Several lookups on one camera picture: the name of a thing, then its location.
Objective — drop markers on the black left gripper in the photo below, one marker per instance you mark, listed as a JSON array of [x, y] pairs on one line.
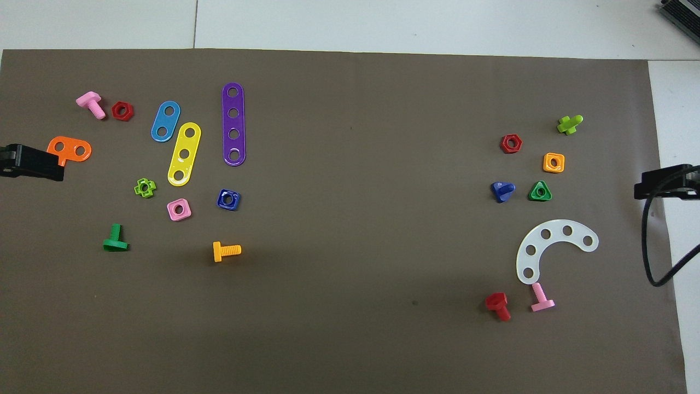
[[8, 161]]

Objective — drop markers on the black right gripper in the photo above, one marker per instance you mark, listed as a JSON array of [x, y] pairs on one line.
[[692, 189]]

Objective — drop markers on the blue triangle-head screw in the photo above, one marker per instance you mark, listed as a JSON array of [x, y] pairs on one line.
[[500, 191]]

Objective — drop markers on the blue square nut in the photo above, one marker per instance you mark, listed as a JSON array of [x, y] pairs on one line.
[[221, 203]]

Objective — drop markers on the orange three-hole corner plate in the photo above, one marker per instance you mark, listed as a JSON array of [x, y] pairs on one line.
[[69, 149]]

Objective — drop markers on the pink plastic screw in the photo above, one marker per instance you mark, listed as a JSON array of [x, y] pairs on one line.
[[541, 298], [90, 101]]

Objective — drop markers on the red hex nut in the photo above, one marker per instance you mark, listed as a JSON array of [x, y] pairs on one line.
[[115, 109], [518, 145]]

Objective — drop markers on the green plastic screw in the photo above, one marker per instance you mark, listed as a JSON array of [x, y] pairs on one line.
[[115, 235]]

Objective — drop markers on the lime green cross-head screw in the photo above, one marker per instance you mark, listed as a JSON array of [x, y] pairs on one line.
[[569, 126]]

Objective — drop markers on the lime green cross nut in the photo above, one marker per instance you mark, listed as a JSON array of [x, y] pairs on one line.
[[152, 187]]

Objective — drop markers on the white curved five-hole plate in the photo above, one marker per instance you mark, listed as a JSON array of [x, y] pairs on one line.
[[556, 231]]

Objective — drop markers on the orange square nut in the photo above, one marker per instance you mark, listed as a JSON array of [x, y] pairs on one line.
[[547, 168]]

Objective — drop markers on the green triangle nut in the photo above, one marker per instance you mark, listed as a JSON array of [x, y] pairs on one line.
[[533, 197]]

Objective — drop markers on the blue two-hole plate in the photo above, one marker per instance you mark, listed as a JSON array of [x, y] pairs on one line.
[[165, 121]]

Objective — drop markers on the pink square nut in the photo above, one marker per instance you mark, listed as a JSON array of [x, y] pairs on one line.
[[170, 214]]

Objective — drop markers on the yellow three-hole plate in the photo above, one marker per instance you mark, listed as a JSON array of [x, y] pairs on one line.
[[187, 143]]

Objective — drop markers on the dark grey ribbed device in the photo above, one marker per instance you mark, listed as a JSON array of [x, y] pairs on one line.
[[683, 13]]

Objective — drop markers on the purple four-hole plate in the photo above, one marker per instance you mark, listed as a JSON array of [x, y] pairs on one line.
[[233, 123]]

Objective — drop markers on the red plastic screw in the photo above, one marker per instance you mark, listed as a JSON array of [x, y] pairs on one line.
[[496, 302]]

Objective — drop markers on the orange plastic screw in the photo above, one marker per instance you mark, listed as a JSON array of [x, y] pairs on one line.
[[227, 251]]

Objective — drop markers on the brown table mat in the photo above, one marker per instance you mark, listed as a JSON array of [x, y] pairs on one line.
[[350, 164]]

